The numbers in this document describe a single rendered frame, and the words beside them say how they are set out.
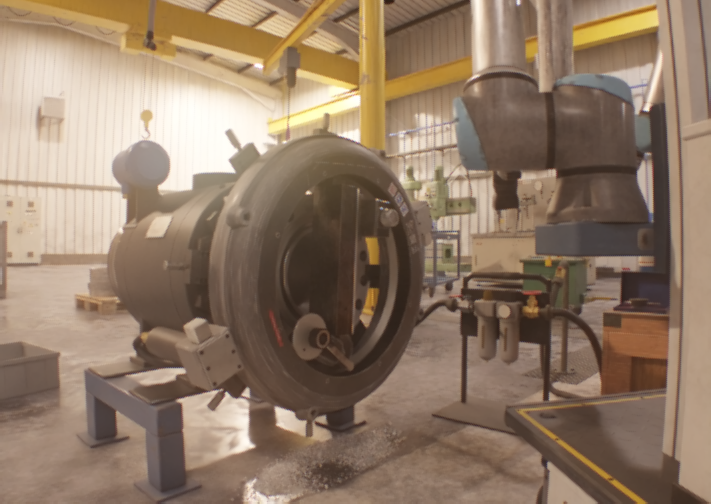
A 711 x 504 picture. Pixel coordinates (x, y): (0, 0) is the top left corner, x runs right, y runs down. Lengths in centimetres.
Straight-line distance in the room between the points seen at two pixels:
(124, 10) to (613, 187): 1266
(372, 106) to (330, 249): 401
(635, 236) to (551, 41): 54
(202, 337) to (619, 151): 88
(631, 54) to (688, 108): 1184
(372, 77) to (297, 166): 416
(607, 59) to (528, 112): 1195
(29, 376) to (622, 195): 239
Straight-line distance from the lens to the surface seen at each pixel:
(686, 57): 94
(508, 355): 194
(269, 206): 110
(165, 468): 146
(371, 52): 538
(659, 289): 181
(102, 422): 188
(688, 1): 98
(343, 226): 124
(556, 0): 127
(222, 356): 108
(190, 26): 1365
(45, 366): 259
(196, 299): 141
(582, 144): 93
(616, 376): 168
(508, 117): 92
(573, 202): 91
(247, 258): 106
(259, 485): 150
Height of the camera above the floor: 68
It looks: 1 degrees up
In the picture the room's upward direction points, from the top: straight up
